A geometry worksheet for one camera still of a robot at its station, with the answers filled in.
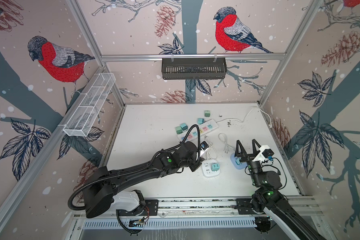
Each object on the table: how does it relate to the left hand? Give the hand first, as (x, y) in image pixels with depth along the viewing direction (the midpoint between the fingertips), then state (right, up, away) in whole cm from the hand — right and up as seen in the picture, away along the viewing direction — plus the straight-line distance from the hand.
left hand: (202, 157), depth 75 cm
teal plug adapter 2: (+3, +18, +32) cm, 37 cm away
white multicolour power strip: (+5, +12, +28) cm, 31 cm away
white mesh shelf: (-61, +28, +3) cm, 67 cm away
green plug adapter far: (+8, +23, +39) cm, 46 cm away
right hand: (+20, +8, -4) cm, 22 cm away
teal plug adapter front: (+8, -7, +5) cm, 12 cm away
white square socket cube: (+4, -7, +11) cm, 14 cm away
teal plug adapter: (+16, 0, -6) cm, 17 cm away
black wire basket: (-2, +55, +30) cm, 63 cm away
